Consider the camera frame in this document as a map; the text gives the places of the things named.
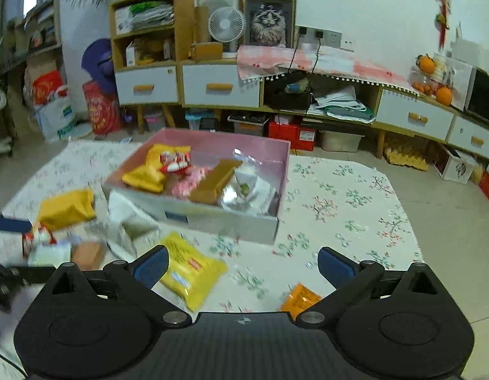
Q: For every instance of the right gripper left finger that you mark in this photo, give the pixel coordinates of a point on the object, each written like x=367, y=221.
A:
x=134, y=282

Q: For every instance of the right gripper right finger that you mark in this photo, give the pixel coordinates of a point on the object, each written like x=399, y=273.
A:
x=352, y=281

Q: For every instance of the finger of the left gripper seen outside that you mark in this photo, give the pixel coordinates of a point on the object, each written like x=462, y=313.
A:
x=14, y=225

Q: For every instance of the white text snack packet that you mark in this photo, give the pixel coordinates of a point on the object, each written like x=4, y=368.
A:
x=248, y=193
x=126, y=229

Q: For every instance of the brown wafer clear packet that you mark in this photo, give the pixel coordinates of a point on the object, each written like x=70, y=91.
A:
x=210, y=188

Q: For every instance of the white yellow cake packet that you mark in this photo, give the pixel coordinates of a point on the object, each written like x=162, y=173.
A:
x=50, y=255

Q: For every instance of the yellow flat labelled packet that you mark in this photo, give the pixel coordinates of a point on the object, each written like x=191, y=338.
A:
x=190, y=275

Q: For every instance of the orange small sachet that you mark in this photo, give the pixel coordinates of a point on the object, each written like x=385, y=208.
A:
x=298, y=300

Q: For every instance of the plain yellow snack bag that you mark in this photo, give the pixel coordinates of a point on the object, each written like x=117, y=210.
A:
x=71, y=208

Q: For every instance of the floral tablecloth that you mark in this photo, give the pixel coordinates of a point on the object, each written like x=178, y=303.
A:
x=341, y=204

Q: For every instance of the yellow snack bag in box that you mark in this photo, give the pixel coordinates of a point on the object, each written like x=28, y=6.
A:
x=147, y=176

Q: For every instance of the pink round snack packet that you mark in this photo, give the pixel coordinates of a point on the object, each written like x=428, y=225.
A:
x=189, y=181

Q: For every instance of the red white candy packet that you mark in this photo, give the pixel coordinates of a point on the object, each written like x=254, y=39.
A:
x=174, y=162

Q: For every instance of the pink white cardboard box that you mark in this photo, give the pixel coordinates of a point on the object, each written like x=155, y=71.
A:
x=207, y=149

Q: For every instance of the yellow egg tray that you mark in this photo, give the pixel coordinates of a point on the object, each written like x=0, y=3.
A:
x=404, y=151

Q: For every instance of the white plastic shopping bag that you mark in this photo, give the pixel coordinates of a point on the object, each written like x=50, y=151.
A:
x=56, y=119

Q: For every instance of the red storage box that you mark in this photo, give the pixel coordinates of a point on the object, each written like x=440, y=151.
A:
x=300, y=137

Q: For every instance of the red gift bag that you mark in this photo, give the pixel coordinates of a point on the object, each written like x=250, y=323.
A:
x=103, y=109

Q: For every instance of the clear wrapped biscuit packet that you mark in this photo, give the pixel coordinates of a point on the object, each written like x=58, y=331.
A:
x=248, y=160

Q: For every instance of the purple hat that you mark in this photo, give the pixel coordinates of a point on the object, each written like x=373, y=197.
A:
x=98, y=63

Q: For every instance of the orange fruit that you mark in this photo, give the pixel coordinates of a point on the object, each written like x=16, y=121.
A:
x=444, y=95

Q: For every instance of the pink cabinet cloth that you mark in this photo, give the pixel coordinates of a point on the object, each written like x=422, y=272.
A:
x=262, y=62

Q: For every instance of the yellow white drawer cabinet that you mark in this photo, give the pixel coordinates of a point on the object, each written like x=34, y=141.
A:
x=163, y=53

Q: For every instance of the white desk fan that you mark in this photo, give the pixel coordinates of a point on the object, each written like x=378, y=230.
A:
x=227, y=25

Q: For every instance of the framed cat picture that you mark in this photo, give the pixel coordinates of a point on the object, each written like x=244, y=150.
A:
x=269, y=22

